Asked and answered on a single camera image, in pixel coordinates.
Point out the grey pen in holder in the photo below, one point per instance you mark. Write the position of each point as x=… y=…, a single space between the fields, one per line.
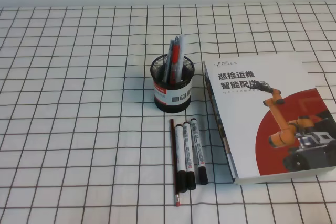
x=168 y=62

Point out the black white marker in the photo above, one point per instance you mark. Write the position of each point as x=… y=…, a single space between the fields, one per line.
x=201 y=167
x=189 y=161
x=180 y=156

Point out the white grid tablecloth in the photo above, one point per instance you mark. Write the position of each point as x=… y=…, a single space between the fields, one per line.
x=83 y=142

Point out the white book with robot cover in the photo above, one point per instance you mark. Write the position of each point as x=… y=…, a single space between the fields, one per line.
x=272 y=119

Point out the dark red pencil with eraser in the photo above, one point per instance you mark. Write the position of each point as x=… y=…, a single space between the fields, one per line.
x=174 y=162

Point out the right black white marker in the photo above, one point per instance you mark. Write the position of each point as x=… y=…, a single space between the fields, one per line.
x=201 y=167

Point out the middle black white marker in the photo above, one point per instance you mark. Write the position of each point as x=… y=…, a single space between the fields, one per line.
x=189 y=161

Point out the white paint marker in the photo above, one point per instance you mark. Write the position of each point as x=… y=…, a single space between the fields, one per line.
x=180 y=49

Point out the left black white marker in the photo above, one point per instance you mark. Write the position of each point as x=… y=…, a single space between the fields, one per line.
x=180 y=156

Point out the black mesh pen holder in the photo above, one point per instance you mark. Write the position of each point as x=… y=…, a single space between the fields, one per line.
x=172 y=98

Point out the red pen in holder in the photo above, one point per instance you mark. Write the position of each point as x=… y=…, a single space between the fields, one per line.
x=175 y=58

